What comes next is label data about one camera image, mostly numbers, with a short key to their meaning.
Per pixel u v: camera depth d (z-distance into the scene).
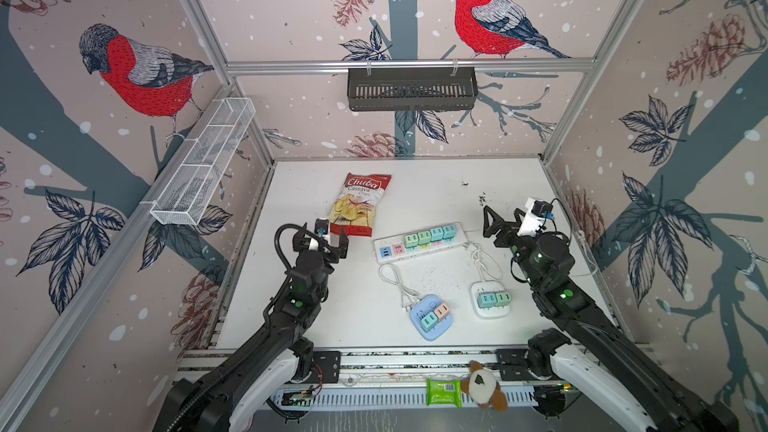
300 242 0.72
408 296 0.83
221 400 0.42
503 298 0.78
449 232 0.92
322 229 0.67
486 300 0.78
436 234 0.91
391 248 0.92
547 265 0.55
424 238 0.90
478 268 0.90
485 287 0.84
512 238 0.66
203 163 0.79
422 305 0.82
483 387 0.68
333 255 0.69
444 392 0.69
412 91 1.05
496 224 0.66
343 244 0.76
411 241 0.90
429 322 0.74
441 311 0.76
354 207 1.00
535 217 0.63
